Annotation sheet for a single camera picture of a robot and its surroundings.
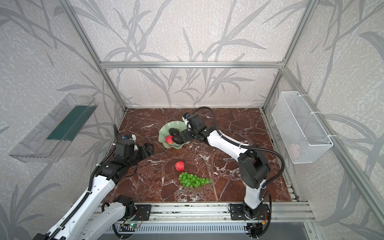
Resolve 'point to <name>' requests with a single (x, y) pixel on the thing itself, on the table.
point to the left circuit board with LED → (133, 225)
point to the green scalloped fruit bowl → (164, 132)
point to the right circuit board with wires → (257, 230)
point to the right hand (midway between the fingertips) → (188, 126)
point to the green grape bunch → (192, 180)
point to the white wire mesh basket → (302, 135)
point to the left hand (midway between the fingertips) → (152, 144)
